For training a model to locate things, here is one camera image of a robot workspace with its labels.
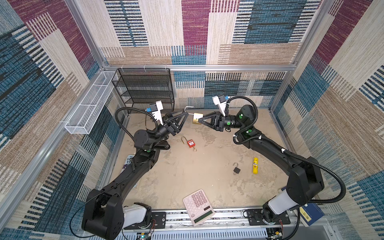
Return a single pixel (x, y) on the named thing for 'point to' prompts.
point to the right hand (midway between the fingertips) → (199, 122)
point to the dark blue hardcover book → (309, 213)
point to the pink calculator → (199, 207)
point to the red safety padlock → (190, 142)
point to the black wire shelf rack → (138, 85)
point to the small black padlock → (236, 170)
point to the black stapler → (163, 145)
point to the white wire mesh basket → (83, 119)
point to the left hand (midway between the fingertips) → (187, 112)
